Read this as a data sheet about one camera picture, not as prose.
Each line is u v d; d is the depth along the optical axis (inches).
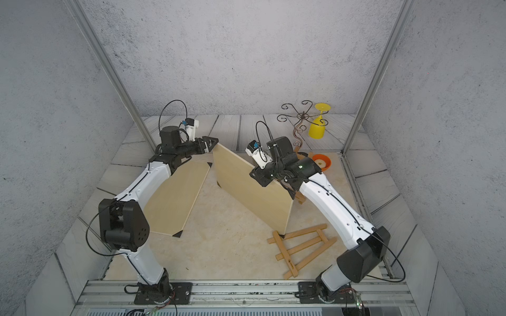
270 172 25.9
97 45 30.6
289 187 20.1
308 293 28.6
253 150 24.6
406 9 27.6
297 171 19.4
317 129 39.7
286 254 31.2
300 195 20.0
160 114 41.5
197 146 30.0
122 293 29.5
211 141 33.4
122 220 18.9
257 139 24.1
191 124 30.3
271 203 28.2
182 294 28.5
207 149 30.5
